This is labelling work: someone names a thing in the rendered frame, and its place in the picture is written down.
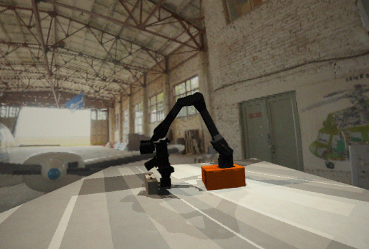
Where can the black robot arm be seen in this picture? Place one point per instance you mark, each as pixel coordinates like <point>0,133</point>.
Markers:
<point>225,159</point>

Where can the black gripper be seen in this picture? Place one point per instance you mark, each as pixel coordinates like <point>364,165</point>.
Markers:
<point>164,168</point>

